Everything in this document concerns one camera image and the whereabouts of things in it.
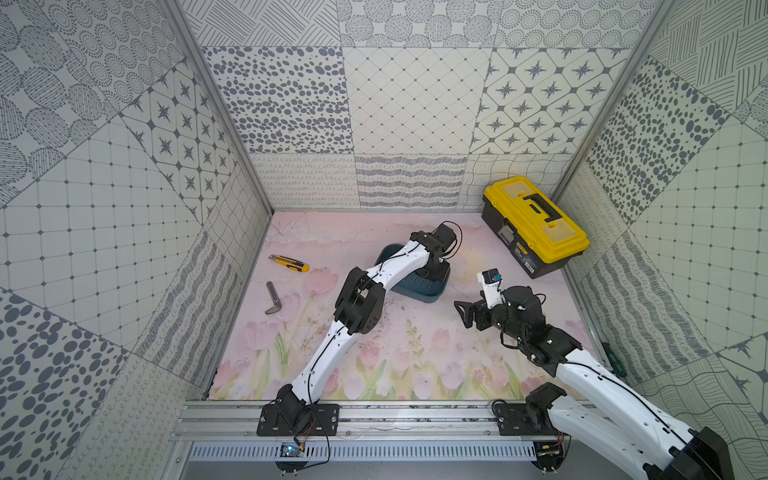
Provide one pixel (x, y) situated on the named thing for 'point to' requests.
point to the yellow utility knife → (290, 263)
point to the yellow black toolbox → (539, 238)
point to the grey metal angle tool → (275, 299)
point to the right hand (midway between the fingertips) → (471, 300)
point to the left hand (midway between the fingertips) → (439, 272)
